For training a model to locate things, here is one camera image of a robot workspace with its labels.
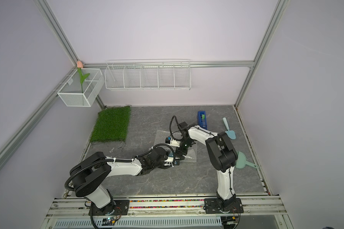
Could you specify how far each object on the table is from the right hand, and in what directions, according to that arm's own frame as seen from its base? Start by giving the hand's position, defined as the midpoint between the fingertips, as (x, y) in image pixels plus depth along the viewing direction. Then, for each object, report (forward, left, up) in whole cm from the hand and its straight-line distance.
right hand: (177, 153), depth 92 cm
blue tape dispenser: (+26, -18, +4) cm, 32 cm away
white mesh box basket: (+27, +65, +29) cm, 76 cm away
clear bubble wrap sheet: (+13, +13, -2) cm, 18 cm away
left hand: (-1, +6, +2) cm, 7 cm away
